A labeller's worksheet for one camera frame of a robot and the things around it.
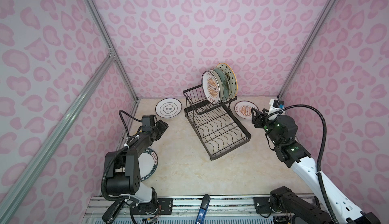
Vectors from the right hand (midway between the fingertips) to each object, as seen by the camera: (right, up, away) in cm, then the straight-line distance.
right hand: (257, 107), depth 71 cm
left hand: (-48, -9, +22) cm, 53 cm away
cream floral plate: (-16, +12, +8) cm, 22 cm away
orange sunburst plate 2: (+4, 0, +39) cm, 39 cm away
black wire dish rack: (-15, -14, +27) cm, 34 cm away
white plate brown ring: (-51, +1, +43) cm, 66 cm away
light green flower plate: (-13, +11, +13) cm, 21 cm away
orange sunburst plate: (-21, +12, +17) cm, 29 cm away
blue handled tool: (-26, -48, -4) cm, 55 cm away
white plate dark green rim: (-58, -32, +18) cm, 68 cm away
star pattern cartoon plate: (-9, +16, +12) cm, 22 cm away
